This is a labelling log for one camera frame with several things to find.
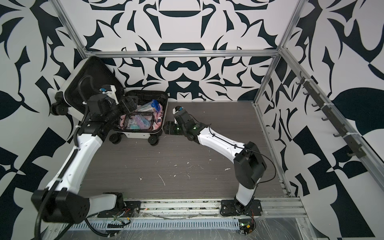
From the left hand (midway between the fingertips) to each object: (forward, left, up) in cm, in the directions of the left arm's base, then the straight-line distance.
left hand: (129, 96), depth 74 cm
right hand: (-8, -17, -15) cm, 24 cm away
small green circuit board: (-51, -54, -36) cm, 83 cm away
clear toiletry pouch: (+6, +4, -28) cm, 29 cm away
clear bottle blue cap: (+17, -2, -25) cm, 30 cm away
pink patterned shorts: (+7, -8, -27) cm, 29 cm away
